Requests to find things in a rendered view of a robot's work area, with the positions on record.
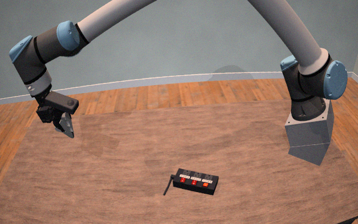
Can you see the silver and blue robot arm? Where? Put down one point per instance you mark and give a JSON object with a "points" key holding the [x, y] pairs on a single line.
{"points": [[310, 72]]}

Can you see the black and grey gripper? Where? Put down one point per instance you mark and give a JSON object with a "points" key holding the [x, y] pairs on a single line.
{"points": [[61, 120]]}

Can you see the black power strip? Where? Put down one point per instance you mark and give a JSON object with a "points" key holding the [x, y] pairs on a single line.
{"points": [[194, 181]]}

